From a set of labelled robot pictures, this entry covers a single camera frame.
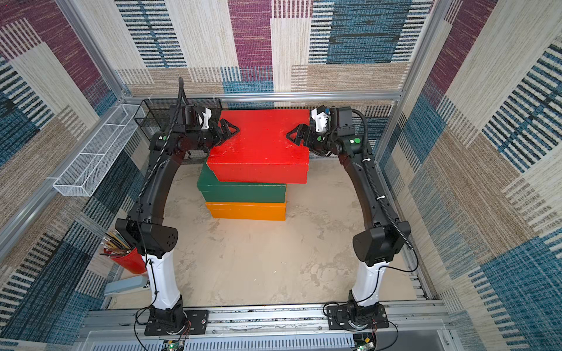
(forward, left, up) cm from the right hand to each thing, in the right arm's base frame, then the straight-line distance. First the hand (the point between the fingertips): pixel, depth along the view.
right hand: (296, 143), depth 76 cm
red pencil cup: (-30, +58, -26) cm, 70 cm away
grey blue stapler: (-36, +59, -33) cm, 76 cm away
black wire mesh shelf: (+27, +62, -4) cm, 68 cm away
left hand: (+4, +21, +1) cm, 22 cm away
